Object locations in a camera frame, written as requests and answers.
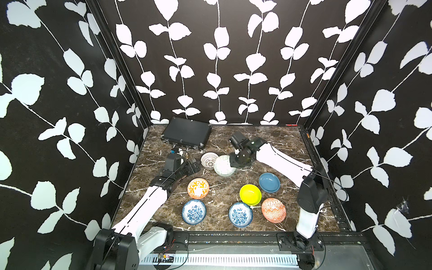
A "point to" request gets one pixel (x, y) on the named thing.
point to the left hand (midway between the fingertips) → (195, 161)
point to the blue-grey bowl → (269, 182)
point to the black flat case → (188, 133)
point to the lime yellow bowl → (250, 194)
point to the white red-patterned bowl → (207, 160)
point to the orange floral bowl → (198, 188)
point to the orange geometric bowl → (273, 210)
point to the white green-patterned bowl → (223, 166)
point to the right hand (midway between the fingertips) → (230, 161)
